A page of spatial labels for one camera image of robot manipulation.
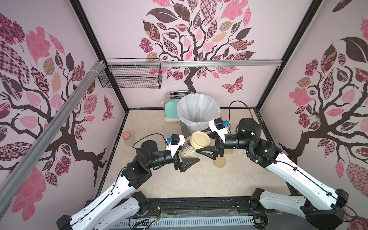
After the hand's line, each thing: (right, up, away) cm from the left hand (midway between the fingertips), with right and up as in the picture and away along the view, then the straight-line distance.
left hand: (195, 154), depth 59 cm
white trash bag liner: (+3, +21, +38) cm, 44 cm away
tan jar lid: (+24, -6, +32) cm, 41 cm away
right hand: (+2, +6, -4) cm, 8 cm away
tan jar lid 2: (+17, -12, +31) cm, 37 cm away
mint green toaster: (-15, +31, +44) cm, 56 cm away
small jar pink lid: (-41, +1, +31) cm, 52 cm away
